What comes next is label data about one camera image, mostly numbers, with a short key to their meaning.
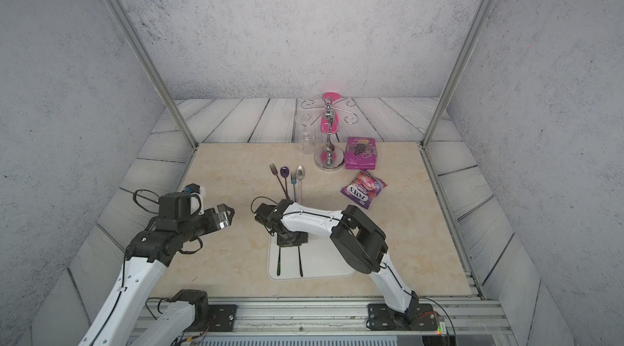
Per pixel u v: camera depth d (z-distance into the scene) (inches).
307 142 40.1
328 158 45.2
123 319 16.5
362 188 40.0
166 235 20.6
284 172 42.5
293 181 42.3
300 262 33.2
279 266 32.7
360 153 42.4
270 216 25.9
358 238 20.6
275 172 43.5
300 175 42.3
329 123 39.1
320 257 34.0
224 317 28.6
